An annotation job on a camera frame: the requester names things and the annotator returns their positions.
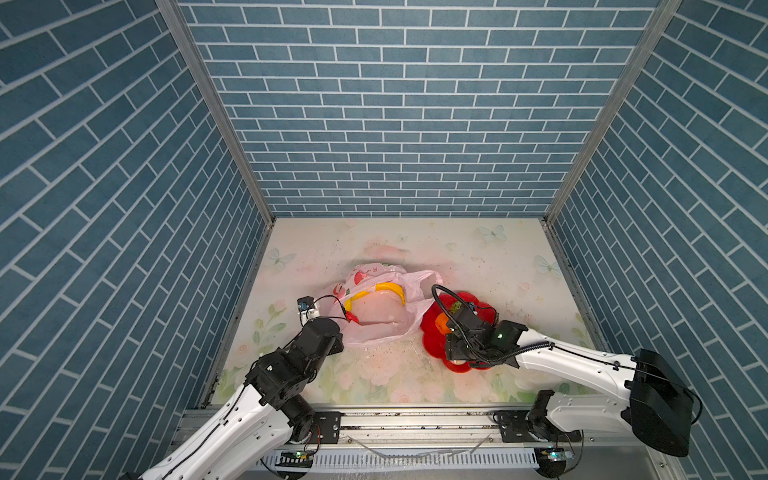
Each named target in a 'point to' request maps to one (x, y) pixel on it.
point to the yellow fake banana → (387, 286)
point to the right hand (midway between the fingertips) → (449, 346)
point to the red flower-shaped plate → (434, 339)
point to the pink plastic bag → (381, 302)
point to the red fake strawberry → (351, 317)
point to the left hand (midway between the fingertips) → (337, 327)
